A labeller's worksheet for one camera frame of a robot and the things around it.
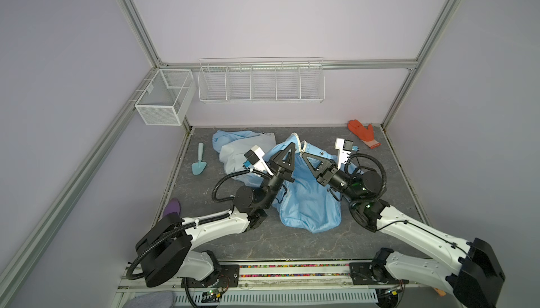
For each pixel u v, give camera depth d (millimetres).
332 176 561
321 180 567
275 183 585
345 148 578
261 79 993
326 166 581
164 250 417
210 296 723
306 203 890
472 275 386
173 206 935
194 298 706
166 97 1011
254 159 543
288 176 576
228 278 728
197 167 1044
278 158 581
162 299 678
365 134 1145
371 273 675
